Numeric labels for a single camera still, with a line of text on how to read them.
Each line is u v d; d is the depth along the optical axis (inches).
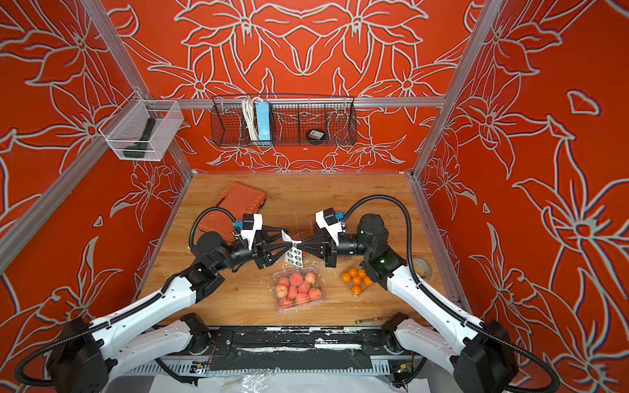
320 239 23.3
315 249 24.2
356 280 32.8
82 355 15.3
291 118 38.5
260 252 23.1
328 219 21.4
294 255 25.5
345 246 23.0
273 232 25.7
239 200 40.8
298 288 31.8
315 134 37.5
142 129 35.9
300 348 28.6
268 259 23.5
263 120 35.0
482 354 14.9
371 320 30.5
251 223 22.1
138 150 30.9
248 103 34.5
